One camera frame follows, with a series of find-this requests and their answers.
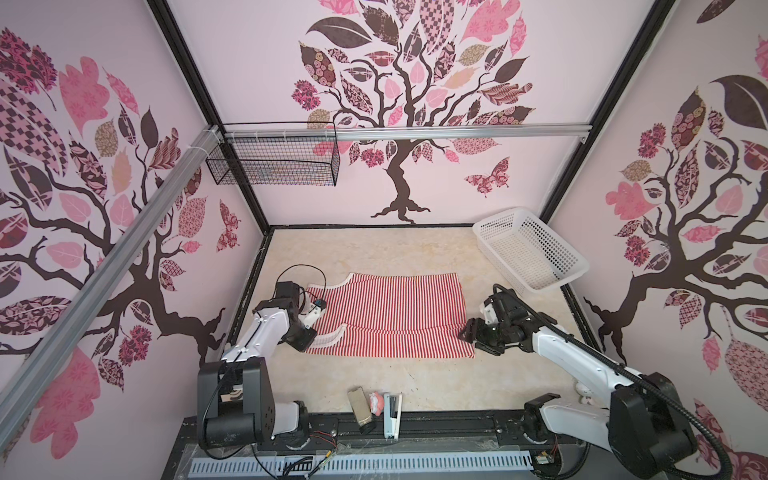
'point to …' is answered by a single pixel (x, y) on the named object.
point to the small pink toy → (376, 403)
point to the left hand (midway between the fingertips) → (300, 343)
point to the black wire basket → (279, 154)
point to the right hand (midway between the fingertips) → (465, 336)
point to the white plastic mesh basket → (529, 249)
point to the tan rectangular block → (360, 405)
